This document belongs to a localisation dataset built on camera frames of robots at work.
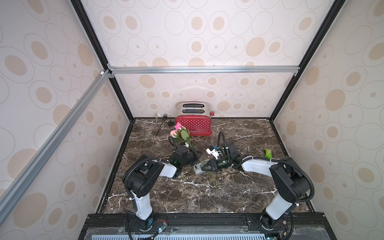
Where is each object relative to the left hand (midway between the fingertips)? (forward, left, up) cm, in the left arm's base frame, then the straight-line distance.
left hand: (209, 151), depth 88 cm
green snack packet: (+5, -40, -9) cm, 42 cm away
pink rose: (+14, +23, 0) cm, 27 cm away
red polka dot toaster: (+26, +8, +3) cm, 28 cm away
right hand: (-9, +1, -3) cm, 10 cm away
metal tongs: (+36, +33, -8) cm, 49 cm away
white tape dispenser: (-8, +7, -7) cm, 12 cm away
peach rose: (+8, +14, +4) cm, 17 cm away
